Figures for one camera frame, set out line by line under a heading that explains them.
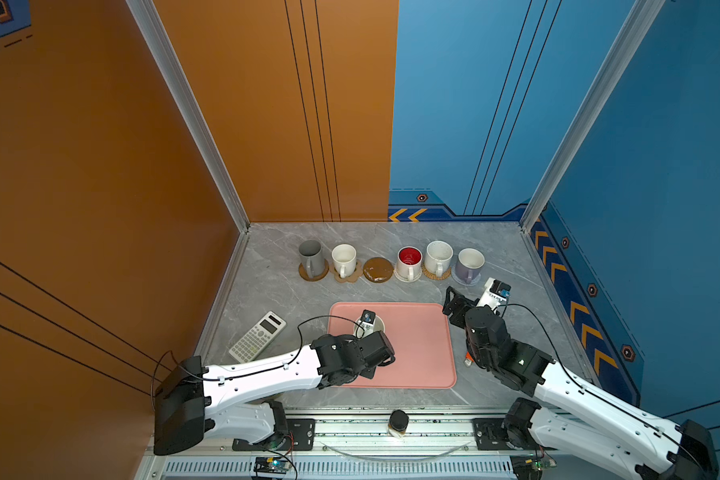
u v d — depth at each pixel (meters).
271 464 0.71
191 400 0.40
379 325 0.77
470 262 1.03
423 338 0.91
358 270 1.05
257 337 0.89
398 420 0.68
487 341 0.55
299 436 0.74
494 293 0.63
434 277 1.02
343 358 0.56
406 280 1.00
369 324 0.69
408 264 1.00
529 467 0.71
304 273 0.95
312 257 0.97
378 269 1.06
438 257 1.05
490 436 0.72
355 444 0.73
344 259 0.98
